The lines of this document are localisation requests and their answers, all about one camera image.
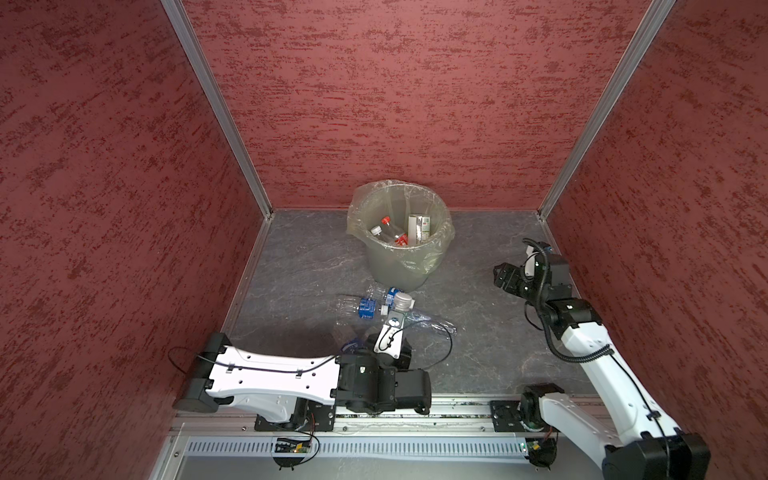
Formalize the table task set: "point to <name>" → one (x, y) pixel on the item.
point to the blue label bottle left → (366, 308)
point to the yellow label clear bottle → (403, 301)
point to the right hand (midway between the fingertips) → (502, 277)
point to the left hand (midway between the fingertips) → (393, 345)
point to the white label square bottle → (418, 229)
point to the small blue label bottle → (348, 339)
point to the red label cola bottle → (399, 237)
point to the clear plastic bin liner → (389, 262)
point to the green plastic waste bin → (408, 267)
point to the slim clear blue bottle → (425, 320)
